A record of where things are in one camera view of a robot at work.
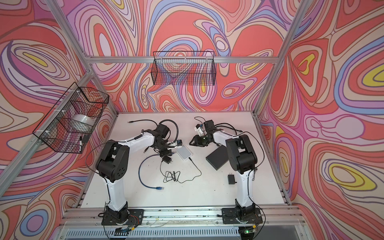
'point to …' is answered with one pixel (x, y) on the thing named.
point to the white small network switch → (183, 152)
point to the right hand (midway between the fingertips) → (193, 146)
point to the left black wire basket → (69, 125)
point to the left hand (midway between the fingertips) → (171, 150)
